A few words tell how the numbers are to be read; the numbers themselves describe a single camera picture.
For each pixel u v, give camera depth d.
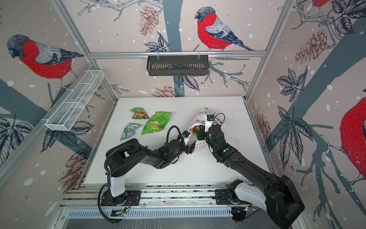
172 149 0.68
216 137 0.58
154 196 0.75
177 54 0.91
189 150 0.78
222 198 0.73
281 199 0.40
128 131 0.95
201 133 0.70
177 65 1.07
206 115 0.70
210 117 0.68
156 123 0.98
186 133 0.75
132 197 0.73
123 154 0.53
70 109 0.74
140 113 1.04
